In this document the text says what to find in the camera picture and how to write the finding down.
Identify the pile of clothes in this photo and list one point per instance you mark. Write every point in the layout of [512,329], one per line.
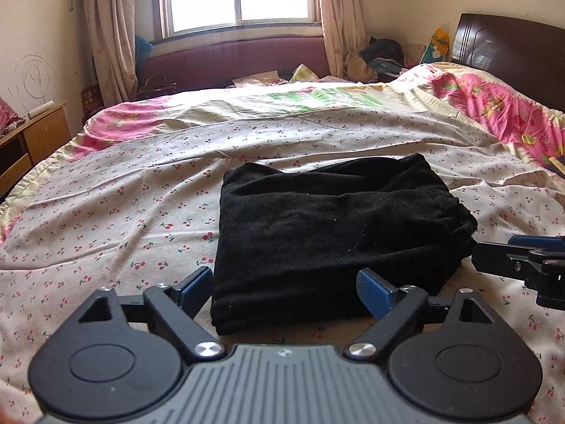
[379,59]

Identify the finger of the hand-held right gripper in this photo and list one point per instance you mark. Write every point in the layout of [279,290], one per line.
[499,256]
[536,243]

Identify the pink floral quilt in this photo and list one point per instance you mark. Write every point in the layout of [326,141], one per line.
[485,97]

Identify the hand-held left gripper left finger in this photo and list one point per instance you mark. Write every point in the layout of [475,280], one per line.
[194,289]

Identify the white paper roll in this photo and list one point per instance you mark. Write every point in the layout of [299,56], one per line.
[42,110]

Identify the black pants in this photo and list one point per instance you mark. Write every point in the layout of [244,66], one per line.
[335,238]

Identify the pink patterned cloth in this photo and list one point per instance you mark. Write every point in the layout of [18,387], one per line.
[6,117]

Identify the dark handbag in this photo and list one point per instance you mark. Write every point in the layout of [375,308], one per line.
[156,88]

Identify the maroon window seat cushion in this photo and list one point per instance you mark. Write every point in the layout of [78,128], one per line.
[234,59]

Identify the wooden cabinet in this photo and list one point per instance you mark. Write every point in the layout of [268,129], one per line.
[39,134]

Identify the cherry print bed sheet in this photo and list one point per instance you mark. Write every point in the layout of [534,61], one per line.
[123,194]

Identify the dark wooden headboard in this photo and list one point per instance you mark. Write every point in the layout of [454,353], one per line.
[512,53]

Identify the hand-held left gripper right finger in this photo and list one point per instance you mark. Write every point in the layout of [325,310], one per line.
[375,291]

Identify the beige curtain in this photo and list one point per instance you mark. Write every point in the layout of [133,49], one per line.
[114,31]
[340,17]

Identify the blue plastic bag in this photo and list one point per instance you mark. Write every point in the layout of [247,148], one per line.
[142,55]

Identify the scattered papers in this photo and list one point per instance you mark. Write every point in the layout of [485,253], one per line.
[265,78]

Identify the yellow cartoon print bag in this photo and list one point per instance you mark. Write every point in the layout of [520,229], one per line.
[436,46]

